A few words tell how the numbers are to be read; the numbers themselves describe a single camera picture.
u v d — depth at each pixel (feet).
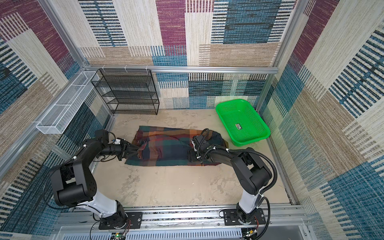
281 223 2.44
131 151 2.68
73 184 1.58
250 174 1.56
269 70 3.19
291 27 2.55
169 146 3.10
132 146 2.71
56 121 2.31
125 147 2.54
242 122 3.63
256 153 1.50
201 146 2.39
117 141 2.71
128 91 3.65
